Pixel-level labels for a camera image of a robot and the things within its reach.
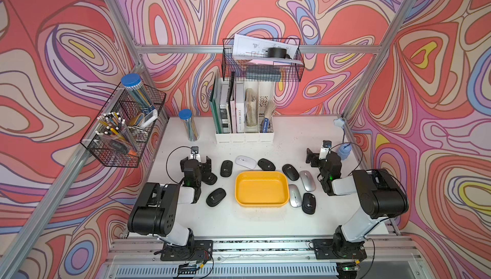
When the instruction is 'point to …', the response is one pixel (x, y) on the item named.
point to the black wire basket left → (140, 124)
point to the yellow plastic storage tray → (261, 189)
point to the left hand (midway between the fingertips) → (198, 157)
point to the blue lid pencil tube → (185, 114)
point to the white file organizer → (247, 109)
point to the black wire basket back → (235, 70)
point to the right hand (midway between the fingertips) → (318, 153)
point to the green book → (215, 105)
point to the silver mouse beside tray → (295, 196)
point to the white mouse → (245, 161)
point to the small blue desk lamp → (344, 149)
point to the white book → (240, 107)
